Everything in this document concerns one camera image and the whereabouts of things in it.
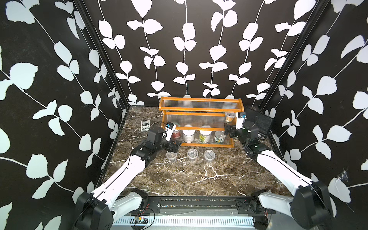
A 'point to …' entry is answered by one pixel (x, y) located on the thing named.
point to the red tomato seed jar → (177, 134)
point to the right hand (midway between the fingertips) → (231, 119)
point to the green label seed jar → (204, 136)
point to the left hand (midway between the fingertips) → (175, 136)
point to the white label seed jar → (189, 135)
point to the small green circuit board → (140, 220)
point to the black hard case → (263, 121)
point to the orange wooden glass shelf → (200, 121)
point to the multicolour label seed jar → (219, 137)
